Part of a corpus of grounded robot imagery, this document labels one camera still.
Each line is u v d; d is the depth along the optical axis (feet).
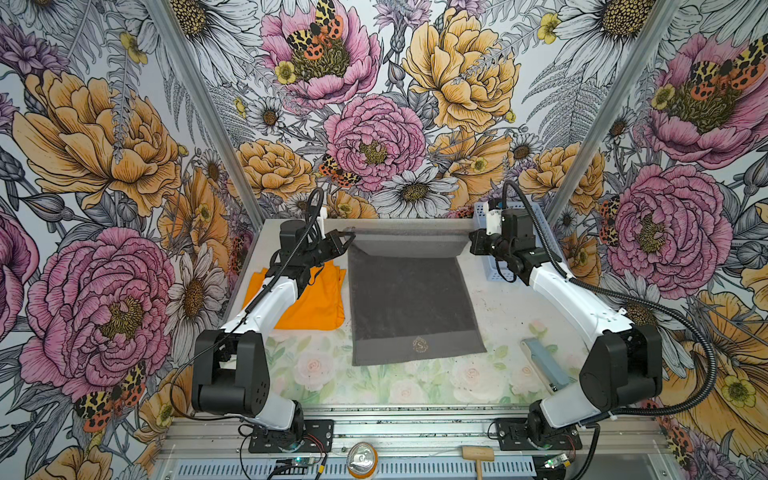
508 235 2.14
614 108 2.89
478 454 2.30
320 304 3.13
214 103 2.93
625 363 1.41
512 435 2.43
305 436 2.40
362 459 2.02
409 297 3.26
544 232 1.83
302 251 1.95
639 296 2.71
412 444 2.45
